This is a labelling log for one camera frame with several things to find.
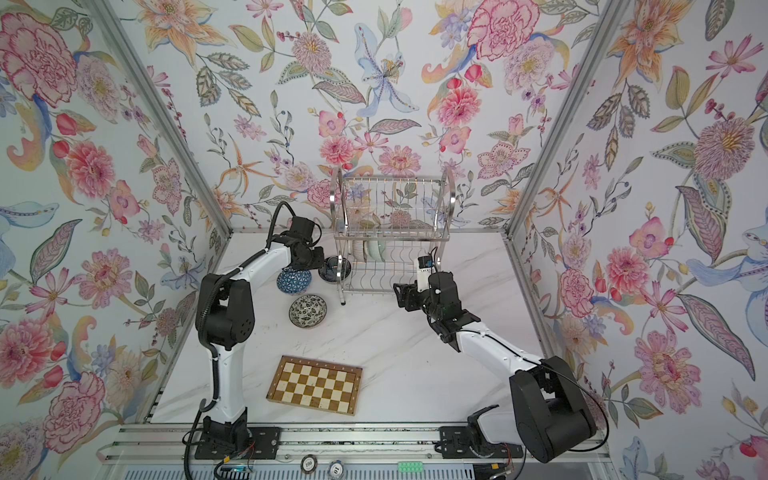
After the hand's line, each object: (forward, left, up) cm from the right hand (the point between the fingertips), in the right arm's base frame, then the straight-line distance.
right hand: (404, 282), depth 87 cm
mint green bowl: (+15, +9, -2) cm, 18 cm away
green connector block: (-43, -2, -14) cm, 45 cm away
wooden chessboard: (-26, +22, -12) cm, 36 cm away
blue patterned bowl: (+8, +38, -13) cm, 41 cm away
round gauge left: (-43, +22, -16) cm, 51 cm away
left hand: (+13, +27, -7) cm, 31 cm away
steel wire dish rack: (+40, +8, -14) cm, 43 cm away
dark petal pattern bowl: (+13, +26, -11) cm, 32 cm away
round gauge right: (-45, +15, -11) cm, 48 cm away
